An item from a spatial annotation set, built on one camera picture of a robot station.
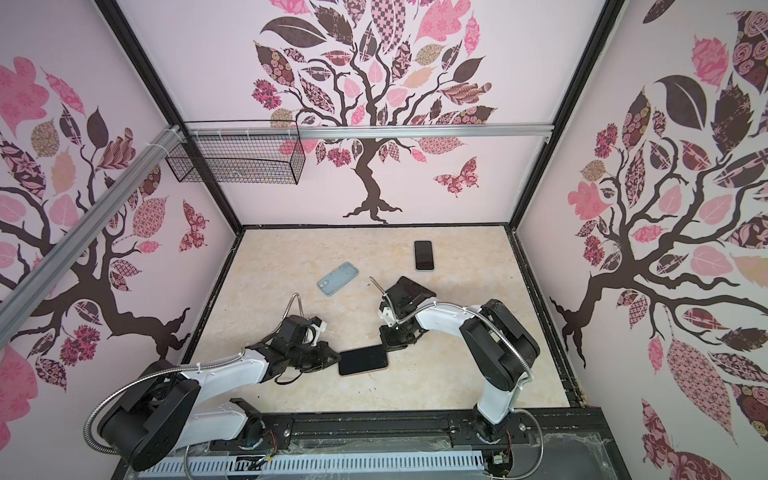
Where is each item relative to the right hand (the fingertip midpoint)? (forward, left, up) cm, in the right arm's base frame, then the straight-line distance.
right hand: (383, 349), depth 88 cm
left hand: (-5, +12, 0) cm, 13 cm away
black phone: (+38, -15, 0) cm, 40 cm away
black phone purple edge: (-4, +6, +1) cm, 7 cm away
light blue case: (+27, +16, 0) cm, 32 cm away
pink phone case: (-4, +6, +1) cm, 7 cm away
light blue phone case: (+30, -15, -1) cm, 33 cm away
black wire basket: (+53, +45, +35) cm, 78 cm away
